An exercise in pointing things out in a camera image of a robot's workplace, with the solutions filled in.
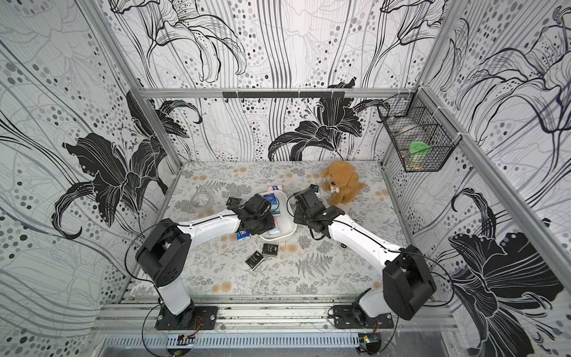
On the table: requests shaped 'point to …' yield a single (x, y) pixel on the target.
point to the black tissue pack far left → (233, 201)
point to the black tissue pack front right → (270, 249)
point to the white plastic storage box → (286, 221)
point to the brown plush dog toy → (341, 182)
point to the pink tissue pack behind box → (274, 188)
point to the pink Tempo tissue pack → (276, 230)
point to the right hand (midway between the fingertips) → (302, 211)
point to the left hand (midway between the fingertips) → (275, 228)
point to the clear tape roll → (204, 200)
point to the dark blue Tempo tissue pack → (243, 234)
